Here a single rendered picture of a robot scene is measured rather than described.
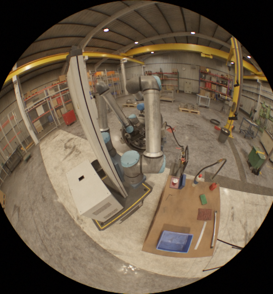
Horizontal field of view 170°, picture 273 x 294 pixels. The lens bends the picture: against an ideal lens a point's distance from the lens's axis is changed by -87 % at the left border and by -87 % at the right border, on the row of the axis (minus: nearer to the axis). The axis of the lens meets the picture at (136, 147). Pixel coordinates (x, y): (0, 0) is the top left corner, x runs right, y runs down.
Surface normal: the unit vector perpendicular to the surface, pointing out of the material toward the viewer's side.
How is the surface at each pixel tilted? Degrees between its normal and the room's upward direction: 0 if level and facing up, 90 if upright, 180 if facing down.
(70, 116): 90
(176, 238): 0
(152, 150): 67
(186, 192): 0
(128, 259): 0
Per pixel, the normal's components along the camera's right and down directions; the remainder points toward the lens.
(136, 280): -0.10, -0.77
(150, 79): -0.15, 0.19
